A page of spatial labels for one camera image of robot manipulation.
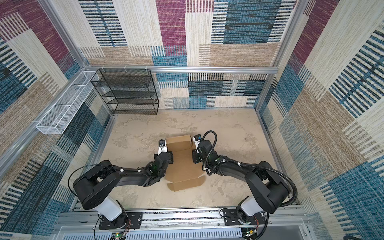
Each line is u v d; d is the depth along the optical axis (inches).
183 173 35.3
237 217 26.0
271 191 17.3
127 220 28.5
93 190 17.7
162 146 30.4
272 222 28.6
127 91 43.9
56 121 27.6
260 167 19.0
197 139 31.0
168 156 32.0
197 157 31.3
